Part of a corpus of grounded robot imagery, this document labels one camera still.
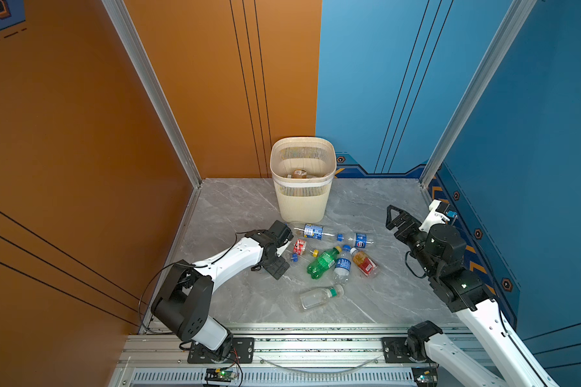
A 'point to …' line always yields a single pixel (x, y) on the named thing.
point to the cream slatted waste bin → (303, 168)
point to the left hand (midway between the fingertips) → (271, 259)
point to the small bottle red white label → (299, 246)
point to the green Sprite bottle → (316, 268)
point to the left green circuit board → (226, 374)
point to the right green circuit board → (425, 376)
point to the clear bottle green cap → (312, 298)
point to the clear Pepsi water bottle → (361, 239)
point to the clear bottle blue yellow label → (314, 231)
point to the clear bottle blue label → (343, 265)
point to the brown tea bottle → (299, 173)
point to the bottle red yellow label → (365, 264)
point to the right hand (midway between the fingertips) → (393, 213)
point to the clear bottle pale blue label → (294, 257)
